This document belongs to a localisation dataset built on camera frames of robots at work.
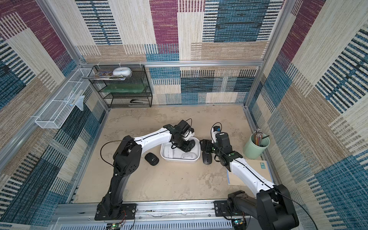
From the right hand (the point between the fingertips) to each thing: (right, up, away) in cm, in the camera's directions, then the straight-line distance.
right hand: (205, 139), depth 87 cm
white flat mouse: (-10, -10, +3) cm, 14 cm away
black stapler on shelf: (-52, +26, +24) cm, 63 cm away
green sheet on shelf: (-53, +33, +10) cm, 63 cm away
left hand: (-10, -6, +7) cm, 13 cm away
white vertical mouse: (-22, -8, +5) cm, 24 cm away
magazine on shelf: (-60, +40, +5) cm, 73 cm away
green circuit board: (-45, -40, -17) cm, 62 cm away
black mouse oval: (-9, -5, +6) cm, 11 cm away
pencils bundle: (+29, +2, -5) cm, 30 cm away
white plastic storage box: (-5, -7, +8) cm, 12 cm away
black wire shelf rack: (-64, +28, +32) cm, 76 cm away
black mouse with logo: (+1, -12, +4) cm, 12 cm away
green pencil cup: (+27, -7, -2) cm, 28 cm away
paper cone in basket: (-70, +22, -8) cm, 74 cm away
